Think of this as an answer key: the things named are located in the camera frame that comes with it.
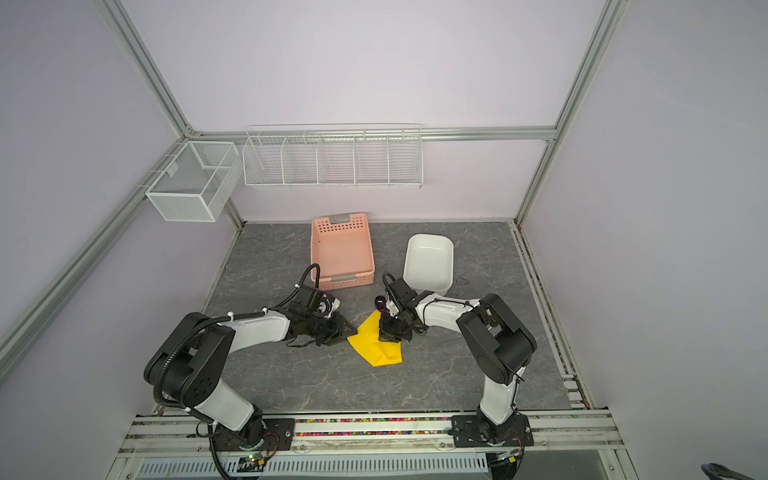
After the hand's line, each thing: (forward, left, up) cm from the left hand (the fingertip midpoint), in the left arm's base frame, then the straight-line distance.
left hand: (354, 337), depth 88 cm
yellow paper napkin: (-4, -7, -2) cm, 8 cm away
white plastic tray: (+26, -26, -1) cm, 37 cm away
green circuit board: (-29, +25, -5) cm, 39 cm away
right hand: (-1, -7, -3) cm, 8 cm away
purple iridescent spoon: (+11, -8, -1) cm, 14 cm away
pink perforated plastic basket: (+36, +6, -2) cm, 37 cm away
